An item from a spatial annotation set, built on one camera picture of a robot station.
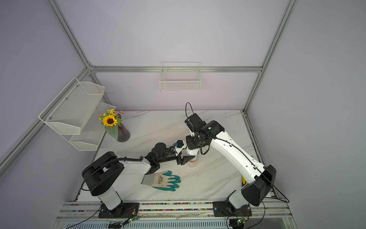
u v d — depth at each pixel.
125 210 0.73
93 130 0.93
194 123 0.55
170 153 0.73
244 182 0.82
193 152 0.76
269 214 0.74
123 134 0.96
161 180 0.82
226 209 0.66
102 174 0.47
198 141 0.60
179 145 0.68
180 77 0.96
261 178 0.40
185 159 0.72
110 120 0.82
